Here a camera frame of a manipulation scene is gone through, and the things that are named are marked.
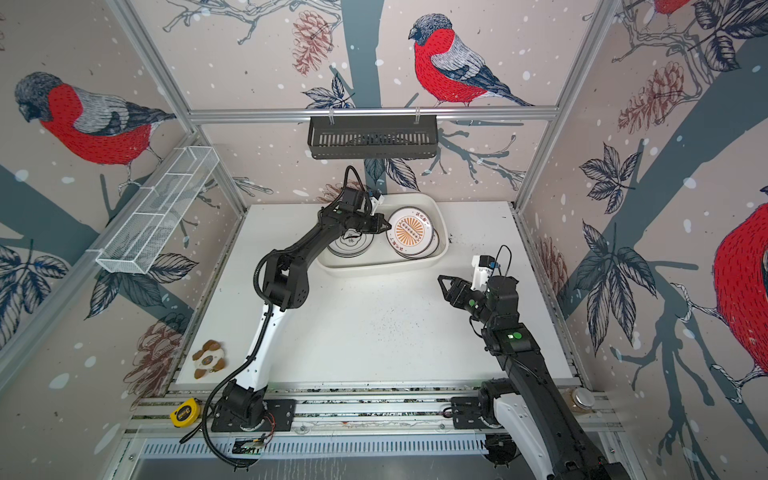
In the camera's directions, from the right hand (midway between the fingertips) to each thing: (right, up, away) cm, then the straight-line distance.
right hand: (442, 282), depth 78 cm
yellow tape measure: (-65, -32, -5) cm, 73 cm away
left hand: (-14, +16, +24) cm, 32 cm away
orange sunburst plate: (-7, +14, +28) cm, 32 cm away
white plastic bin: (-18, +4, +26) cm, 32 cm away
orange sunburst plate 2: (-1, +6, +26) cm, 27 cm away
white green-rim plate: (-28, +9, +29) cm, 41 cm away
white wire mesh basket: (-77, +18, 0) cm, 79 cm away
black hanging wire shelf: (-22, +48, +29) cm, 60 cm away
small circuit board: (-49, -39, -6) cm, 63 cm away
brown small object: (-63, -21, +2) cm, 67 cm away
